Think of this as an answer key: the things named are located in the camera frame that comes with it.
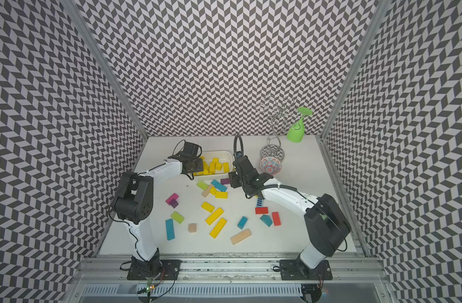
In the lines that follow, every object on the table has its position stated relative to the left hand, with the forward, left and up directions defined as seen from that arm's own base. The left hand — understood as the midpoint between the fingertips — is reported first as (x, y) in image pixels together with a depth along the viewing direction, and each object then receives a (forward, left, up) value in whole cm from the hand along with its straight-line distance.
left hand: (196, 166), depth 100 cm
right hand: (-11, -22, +8) cm, 26 cm away
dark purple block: (-20, +9, -3) cm, 22 cm away
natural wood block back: (-14, -5, -4) cm, 15 cm away
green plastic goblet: (+7, -51, +17) cm, 54 cm away
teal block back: (-9, -12, -5) cm, 16 cm away
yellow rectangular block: (+1, -8, -2) cm, 8 cm away
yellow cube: (+2, -11, -2) cm, 12 cm away
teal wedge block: (-27, -36, -5) cm, 45 cm away
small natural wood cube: (-31, -1, -5) cm, 31 cm away
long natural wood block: (-34, -23, -6) cm, 42 cm away
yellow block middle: (-15, -14, -5) cm, 20 cm away
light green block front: (-26, +6, -5) cm, 27 cm away
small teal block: (-29, -24, -4) cm, 38 cm away
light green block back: (-9, -3, -5) cm, 10 cm away
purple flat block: (-7, -15, -4) cm, 17 cm away
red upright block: (-27, -40, -5) cm, 48 cm away
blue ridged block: (-19, -32, -4) cm, 38 cm away
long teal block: (-33, +8, -5) cm, 34 cm away
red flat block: (-23, -33, -5) cm, 41 cm away
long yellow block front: (-31, -13, -5) cm, 34 cm away
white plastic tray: (+7, -15, -1) cm, 17 cm away
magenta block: (-16, +10, -4) cm, 19 cm away
